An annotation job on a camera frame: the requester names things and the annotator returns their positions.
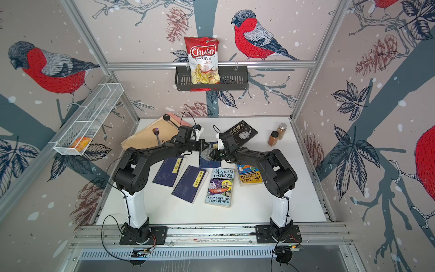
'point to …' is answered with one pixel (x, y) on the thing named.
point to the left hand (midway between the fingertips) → (212, 142)
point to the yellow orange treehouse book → (248, 175)
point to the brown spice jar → (273, 138)
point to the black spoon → (167, 117)
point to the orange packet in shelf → (81, 144)
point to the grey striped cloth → (205, 153)
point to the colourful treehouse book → (220, 188)
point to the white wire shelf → (84, 130)
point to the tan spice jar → (281, 130)
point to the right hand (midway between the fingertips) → (209, 154)
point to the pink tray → (179, 120)
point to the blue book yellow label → (204, 163)
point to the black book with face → (242, 132)
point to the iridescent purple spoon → (156, 131)
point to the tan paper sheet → (145, 136)
